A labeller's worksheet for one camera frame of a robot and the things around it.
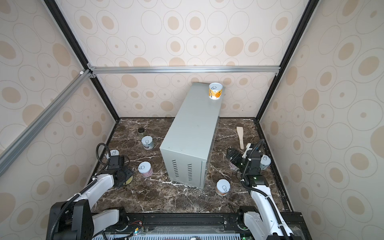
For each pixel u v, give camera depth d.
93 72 0.91
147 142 0.98
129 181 0.86
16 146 0.53
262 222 0.57
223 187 0.80
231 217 0.76
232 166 0.92
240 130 1.13
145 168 0.87
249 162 0.60
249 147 0.74
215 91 0.79
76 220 0.89
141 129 1.00
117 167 0.68
